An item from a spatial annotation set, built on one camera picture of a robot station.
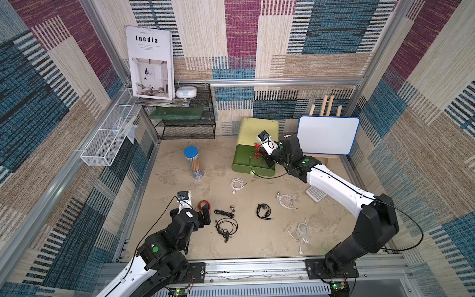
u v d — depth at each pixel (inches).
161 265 19.3
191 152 34.9
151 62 30.6
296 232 32.8
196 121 45.4
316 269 28.7
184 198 24.7
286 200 36.6
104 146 36.0
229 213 34.9
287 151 25.2
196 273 28.8
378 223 17.2
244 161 34.5
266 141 27.1
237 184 39.0
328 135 36.7
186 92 34.0
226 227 33.7
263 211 35.3
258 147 32.7
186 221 20.7
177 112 40.0
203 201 37.1
